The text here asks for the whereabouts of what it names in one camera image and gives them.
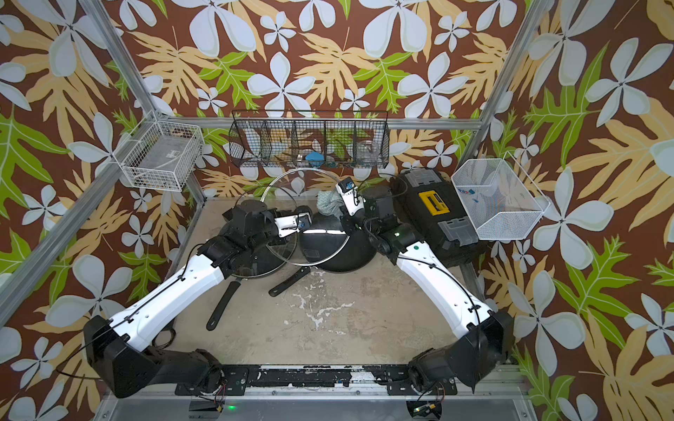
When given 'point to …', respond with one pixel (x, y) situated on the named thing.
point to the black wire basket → (311, 139)
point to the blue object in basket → (315, 159)
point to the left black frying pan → (267, 258)
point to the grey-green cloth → (330, 203)
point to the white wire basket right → (502, 202)
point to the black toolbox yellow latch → (433, 203)
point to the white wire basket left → (160, 155)
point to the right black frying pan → (329, 246)
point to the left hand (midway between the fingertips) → (286, 206)
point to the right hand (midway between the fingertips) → (341, 206)
